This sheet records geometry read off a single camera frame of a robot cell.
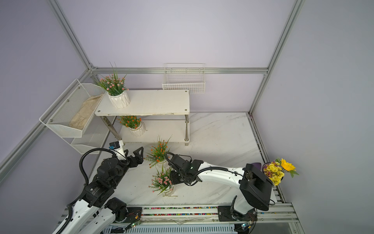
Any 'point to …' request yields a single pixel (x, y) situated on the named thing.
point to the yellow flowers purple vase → (274, 170)
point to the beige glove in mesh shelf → (80, 119)
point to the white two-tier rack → (151, 116)
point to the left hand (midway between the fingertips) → (136, 151)
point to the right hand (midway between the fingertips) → (174, 181)
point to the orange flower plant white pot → (158, 153)
